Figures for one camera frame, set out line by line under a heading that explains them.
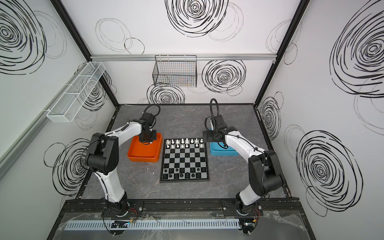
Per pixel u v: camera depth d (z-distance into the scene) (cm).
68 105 74
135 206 75
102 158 51
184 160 89
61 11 72
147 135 86
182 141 95
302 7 72
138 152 93
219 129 69
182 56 89
